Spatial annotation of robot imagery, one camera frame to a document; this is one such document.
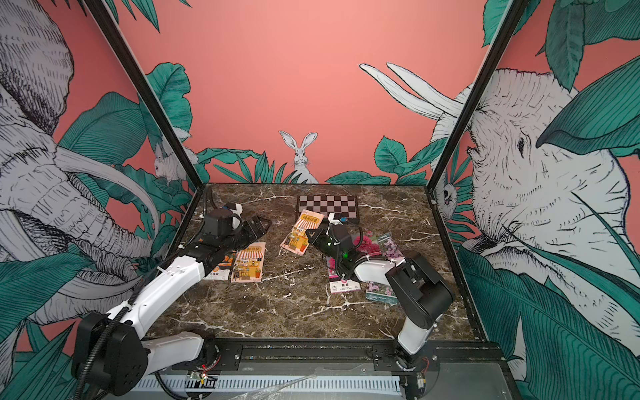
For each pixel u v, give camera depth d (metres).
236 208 0.76
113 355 0.39
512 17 0.70
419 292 0.47
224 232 0.64
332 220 0.84
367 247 0.98
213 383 0.73
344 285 0.89
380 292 0.88
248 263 0.94
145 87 0.86
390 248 0.98
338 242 0.67
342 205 1.11
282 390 0.69
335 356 0.75
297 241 0.87
